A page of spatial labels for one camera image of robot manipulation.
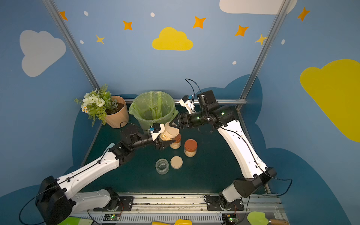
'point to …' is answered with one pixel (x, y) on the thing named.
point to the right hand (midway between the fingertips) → (178, 123)
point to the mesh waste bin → (153, 107)
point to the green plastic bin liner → (152, 108)
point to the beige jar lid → (176, 162)
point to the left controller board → (111, 217)
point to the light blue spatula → (111, 145)
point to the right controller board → (229, 219)
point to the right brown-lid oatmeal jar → (190, 147)
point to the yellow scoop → (177, 222)
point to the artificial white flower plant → (96, 103)
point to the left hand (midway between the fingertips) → (173, 131)
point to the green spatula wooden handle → (260, 218)
